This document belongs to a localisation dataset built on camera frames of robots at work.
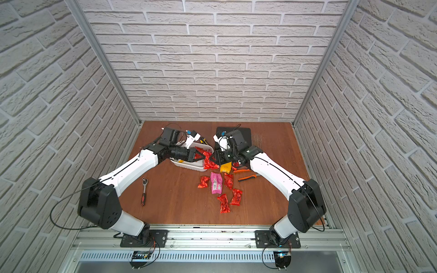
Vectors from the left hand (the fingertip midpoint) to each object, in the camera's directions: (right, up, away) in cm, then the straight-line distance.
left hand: (206, 155), depth 79 cm
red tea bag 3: (+15, -7, +18) cm, 24 cm away
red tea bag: (-2, -15, +9) cm, 17 cm away
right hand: (+4, -1, +2) cm, 4 cm away
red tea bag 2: (+11, -15, +11) cm, 21 cm away
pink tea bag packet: (+4, -16, +9) cm, 18 cm away
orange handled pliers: (+21, -14, +14) cm, 29 cm away
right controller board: (+34, -44, -8) cm, 56 cm away
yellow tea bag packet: (+9, -8, +14) cm, 18 cm away
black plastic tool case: (+23, +12, +33) cm, 42 cm away
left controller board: (-29, -43, -6) cm, 52 cm away
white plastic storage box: (-7, -7, +14) cm, 17 cm away
